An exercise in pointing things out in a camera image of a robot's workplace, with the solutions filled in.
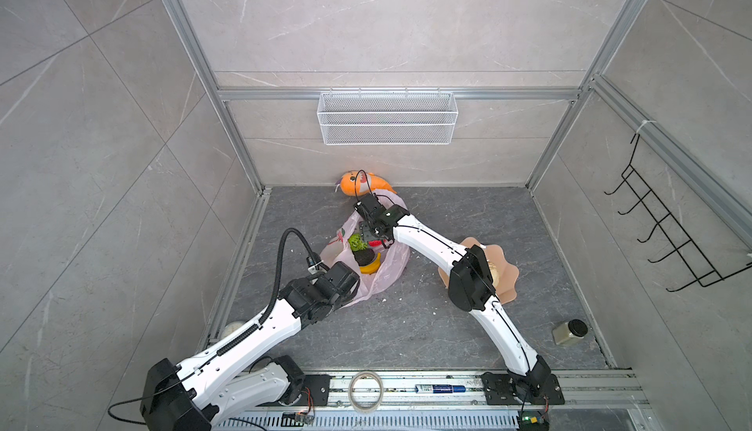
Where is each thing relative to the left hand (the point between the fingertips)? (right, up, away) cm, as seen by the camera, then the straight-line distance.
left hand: (346, 288), depth 79 cm
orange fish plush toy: (+1, +32, +32) cm, 46 cm away
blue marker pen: (+25, -24, -6) cm, 35 cm away
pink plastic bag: (+14, +8, +4) cm, 16 cm away
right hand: (+8, +15, +19) cm, 25 cm away
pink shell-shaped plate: (+49, +1, +14) cm, 51 cm away
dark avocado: (+4, +6, +17) cm, 18 cm away
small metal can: (+59, -10, -4) cm, 60 cm away
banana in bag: (+7, +3, +16) cm, 17 cm away
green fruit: (+1, +11, +17) cm, 20 cm away
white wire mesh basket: (+11, +54, +22) cm, 59 cm away
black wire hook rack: (+77, +11, -17) cm, 80 cm away
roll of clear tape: (+2, -25, -7) cm, 26 cm away
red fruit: (+7, +10, +19) cm, 23 cm away
